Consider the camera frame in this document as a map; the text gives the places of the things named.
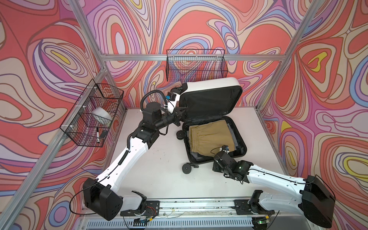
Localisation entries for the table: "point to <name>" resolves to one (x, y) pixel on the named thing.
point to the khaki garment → (207, 139)
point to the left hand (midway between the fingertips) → (188, 108)
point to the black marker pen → (97, 135)
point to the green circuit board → (138, 221)
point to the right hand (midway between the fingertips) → (215, 166)
